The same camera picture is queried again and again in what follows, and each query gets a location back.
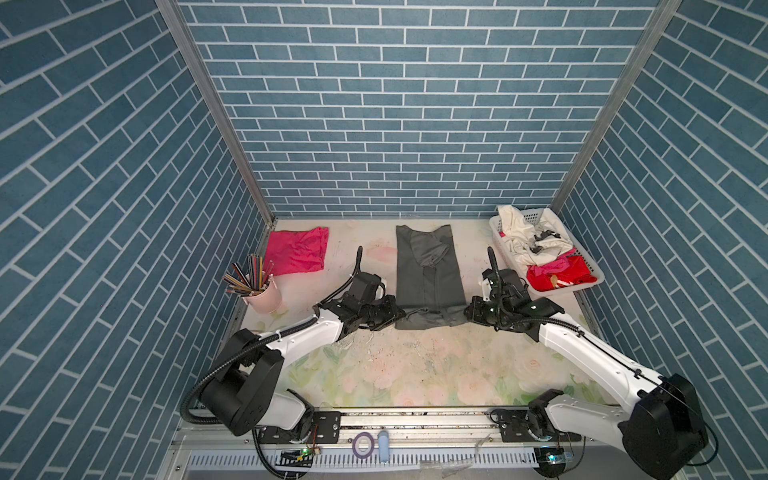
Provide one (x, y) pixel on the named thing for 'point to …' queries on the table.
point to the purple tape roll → (358, 435)
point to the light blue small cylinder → (383, 446)
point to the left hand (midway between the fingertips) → (408, 314)
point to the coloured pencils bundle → (253, 280)
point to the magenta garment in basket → (558, 264)
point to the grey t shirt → (430, 284)
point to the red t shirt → (578, 272)
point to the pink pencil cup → (267, 301)
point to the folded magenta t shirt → (296, 251)
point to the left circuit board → (298, 458)
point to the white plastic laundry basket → (531, 215)
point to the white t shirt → (533, 243)
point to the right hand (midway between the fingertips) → (461, 308)
